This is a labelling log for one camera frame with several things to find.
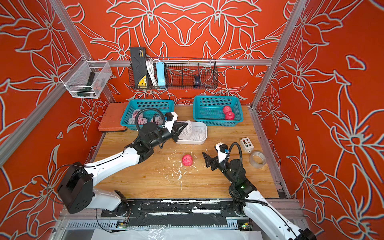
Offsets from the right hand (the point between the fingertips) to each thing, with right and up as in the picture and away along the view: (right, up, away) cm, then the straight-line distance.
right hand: (206, 150), depth 76 cm
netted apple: (-10, -7, +8) cm, 15 cm away
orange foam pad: (-65, +15, +28) cm, 72 cm away
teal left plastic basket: (-52, +26, +36) cm, 69 cm away
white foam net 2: (-10, +9, -2) cm, 14 cm away
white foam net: (-3, +7, +16) cm, 18 cm away
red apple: (+19, +24, +34) cm, 46 cm away
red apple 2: (+20, +19, +28) cm, 39 cm away
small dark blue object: (-4, +40, +14) cm, 43 cm away
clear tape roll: (+30, -10, +8) cm, 33 cm away
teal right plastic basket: (+6, +24, +42) cm, 49 cm away
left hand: (-10, +15, -4) cm, 18 cm away
